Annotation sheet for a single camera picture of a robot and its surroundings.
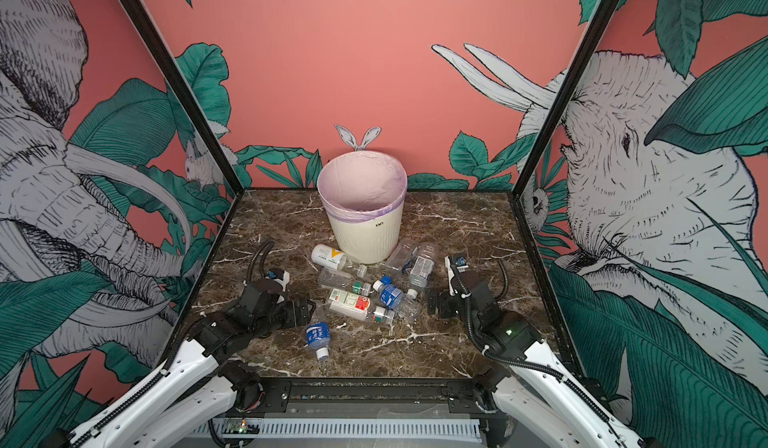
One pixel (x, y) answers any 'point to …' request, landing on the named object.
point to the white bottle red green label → (351, 305)
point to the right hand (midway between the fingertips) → (438, 283)
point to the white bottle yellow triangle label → (333, 257)
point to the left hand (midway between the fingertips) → (303, 303)
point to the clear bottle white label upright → (423, 259)
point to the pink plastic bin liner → (362, 186)
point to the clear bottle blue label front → (318, 331)
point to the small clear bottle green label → (383, 315)
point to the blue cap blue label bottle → (391, 296)
